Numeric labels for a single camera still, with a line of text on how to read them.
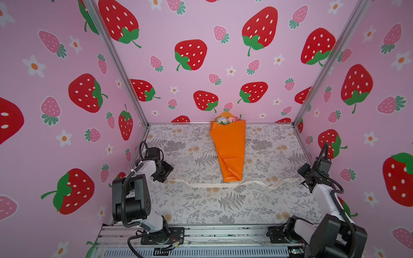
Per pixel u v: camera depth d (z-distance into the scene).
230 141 1.08
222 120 1.15
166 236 0.68
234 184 0.90
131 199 0.46
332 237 0.40
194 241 0.73
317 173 0.64
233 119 1.18
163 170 0.80
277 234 0.73
